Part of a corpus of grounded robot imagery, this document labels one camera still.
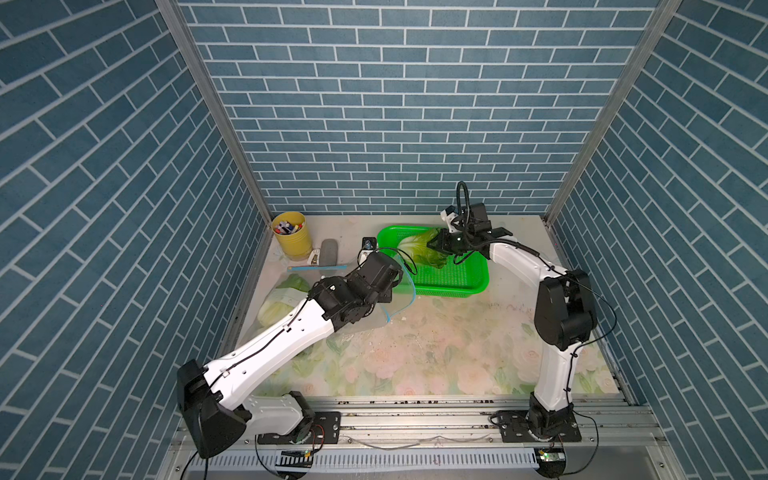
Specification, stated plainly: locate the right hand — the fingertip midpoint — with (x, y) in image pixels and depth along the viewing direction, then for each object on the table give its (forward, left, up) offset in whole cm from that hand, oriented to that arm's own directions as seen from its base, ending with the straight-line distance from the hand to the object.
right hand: (430, 244), depth 93 cm
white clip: (+1, +40, -12) cm, 42 cm away
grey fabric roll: (+4, +36, -13) cm, 39 cm away
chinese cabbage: (+1, +4, -2) cm, 5 cm away
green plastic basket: (-2, -14, -15) cm, 20 cm away
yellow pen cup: (+5, +47, -3) cm, 48 cm away
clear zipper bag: (-29, +22, -16) cm, 39 cm away
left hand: (-20, +11, +8) cm, 24 cm away
